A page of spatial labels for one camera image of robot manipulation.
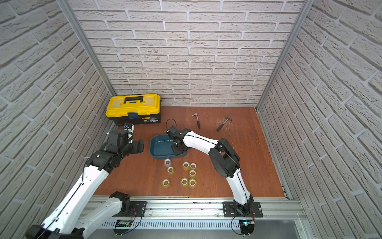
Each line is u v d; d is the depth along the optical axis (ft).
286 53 2.80
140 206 2.44
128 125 2.17
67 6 2.29
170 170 2.85
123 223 2.38
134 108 3.20
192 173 2.80
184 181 2.69
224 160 1.78
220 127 3.53
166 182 2.67
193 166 2.88
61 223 1.24
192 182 2.69
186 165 2.88
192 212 2.43
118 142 1.79
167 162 2.93
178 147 2.61
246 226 2.32
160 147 3.28
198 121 3.61
